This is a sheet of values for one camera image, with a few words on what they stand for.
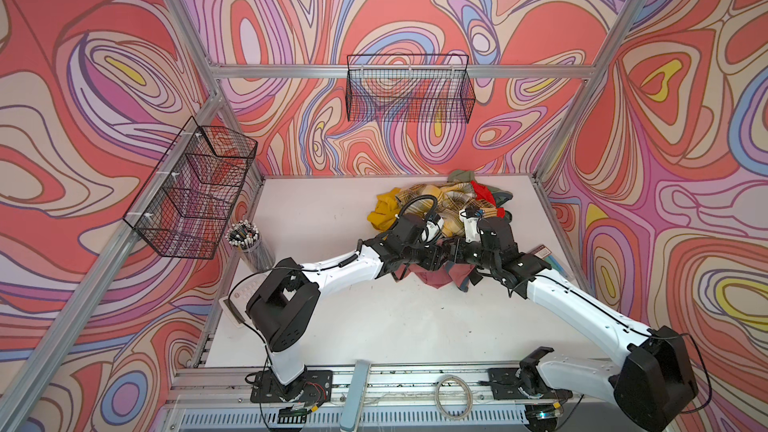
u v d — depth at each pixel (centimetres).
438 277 90
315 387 73
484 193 106
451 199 95
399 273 96
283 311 46
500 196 108
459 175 117
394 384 75
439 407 70
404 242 66
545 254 96
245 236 82
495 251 61
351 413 67
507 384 72
